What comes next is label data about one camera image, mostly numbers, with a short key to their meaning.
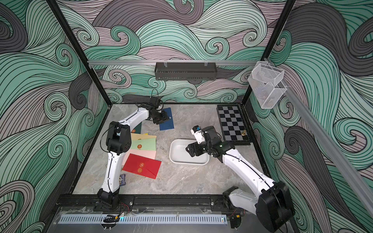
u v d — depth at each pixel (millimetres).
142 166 861
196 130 713
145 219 697
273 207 385
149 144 949
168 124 1041
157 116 899
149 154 916
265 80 790
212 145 608
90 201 724
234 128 1003
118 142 611
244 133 957
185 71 946
